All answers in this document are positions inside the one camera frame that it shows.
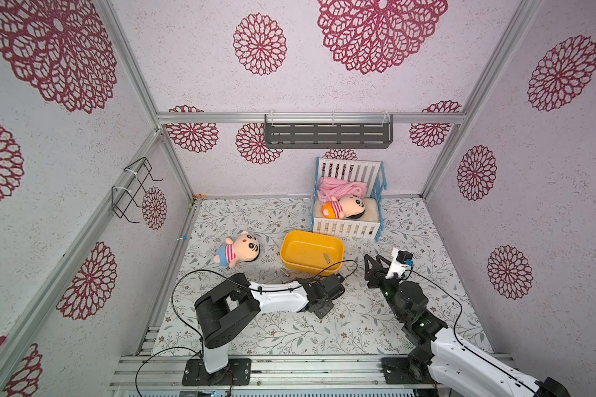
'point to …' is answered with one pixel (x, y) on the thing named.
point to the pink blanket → (331, 187)
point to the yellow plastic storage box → (311, 253)
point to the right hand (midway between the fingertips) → (372, 257)
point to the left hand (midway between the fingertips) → (318, 300)
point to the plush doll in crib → (349, 206)
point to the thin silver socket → (327, 259)
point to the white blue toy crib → (369, 223)
